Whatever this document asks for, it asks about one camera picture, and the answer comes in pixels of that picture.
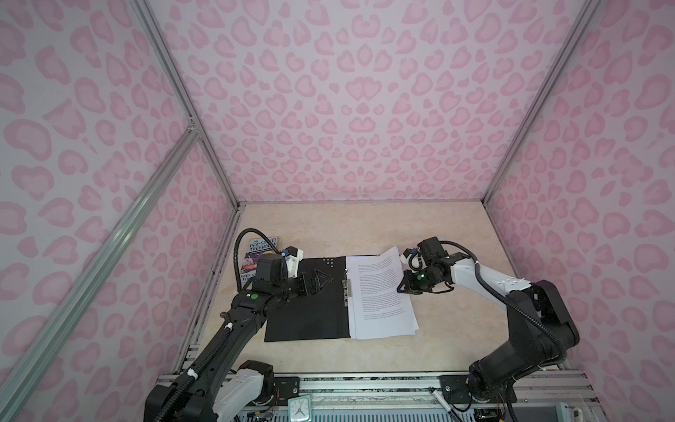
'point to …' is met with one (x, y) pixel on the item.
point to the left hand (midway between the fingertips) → (321, 277)
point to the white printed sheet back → (377, 309)
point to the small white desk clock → (300, 409)
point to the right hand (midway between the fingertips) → (399, 286)
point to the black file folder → (322, 316)
